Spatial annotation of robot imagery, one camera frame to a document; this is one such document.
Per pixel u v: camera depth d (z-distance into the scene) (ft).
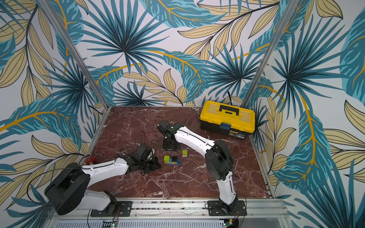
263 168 3.05
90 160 2.84
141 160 2.29
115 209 2.22
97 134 3.48
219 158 1.61
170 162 2.86
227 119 3.03
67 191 1.37
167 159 2.81
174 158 2.81
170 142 2.38
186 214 2.40
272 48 2.74
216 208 2.42
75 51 2.76
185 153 2.98
